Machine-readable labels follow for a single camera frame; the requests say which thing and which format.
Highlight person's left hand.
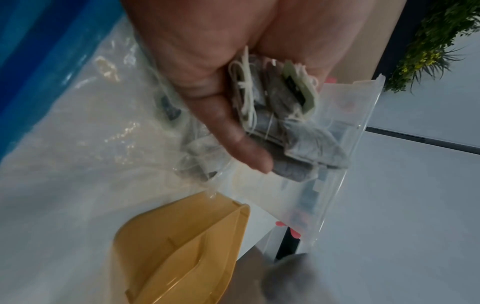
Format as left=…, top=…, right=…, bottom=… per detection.
left=119, top=0, right=367, bottom=174

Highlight person's right hand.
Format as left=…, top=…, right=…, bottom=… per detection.
left=232, top=247, right=278, bottom=304

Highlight tea bags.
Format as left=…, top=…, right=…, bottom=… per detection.
left=155, top=92, right=230, bottom=182
left=226, top=46, right=352, bottom=184
left=262, top=252, right=331, bottom=304

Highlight yellow tray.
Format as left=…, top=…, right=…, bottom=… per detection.
left=112, top=191, right=252, bottom=304

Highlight clear zip bag with tea bags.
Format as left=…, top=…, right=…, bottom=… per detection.
left=0, top=0, right=243, bottom=304

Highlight clear storage box pink latches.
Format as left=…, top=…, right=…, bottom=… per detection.
left=221, top=74, right=387, bottom=238

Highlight beige bench seat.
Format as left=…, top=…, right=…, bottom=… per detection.
left=329, top=0, right=408, bottom=81

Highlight white roller blind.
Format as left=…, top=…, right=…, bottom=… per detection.
left=310, top=130, right=480, bottom=304

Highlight black planter box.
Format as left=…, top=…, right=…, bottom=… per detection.
left=370, top=0, right=427, bottom=81

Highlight green hedge plant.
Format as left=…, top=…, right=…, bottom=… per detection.
left=384, top=0, right=480, bottom=94

